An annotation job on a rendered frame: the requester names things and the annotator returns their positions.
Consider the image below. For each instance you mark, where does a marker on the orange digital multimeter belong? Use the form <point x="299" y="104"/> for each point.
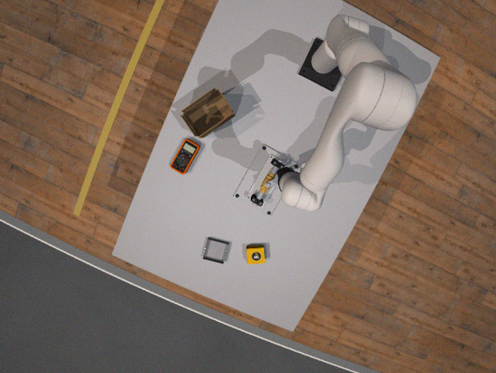
<point x="185" y="156"/>

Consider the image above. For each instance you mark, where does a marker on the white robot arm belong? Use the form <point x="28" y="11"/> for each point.
<point x="370" y="95"/>

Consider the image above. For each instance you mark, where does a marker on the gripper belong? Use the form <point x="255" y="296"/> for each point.
<point x="285" y="172"/>

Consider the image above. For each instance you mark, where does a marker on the brown cardboard box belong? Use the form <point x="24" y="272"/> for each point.
<point x="207" y="113"/>

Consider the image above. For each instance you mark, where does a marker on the yellow box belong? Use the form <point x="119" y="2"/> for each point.
<point x="255" y="254"/>

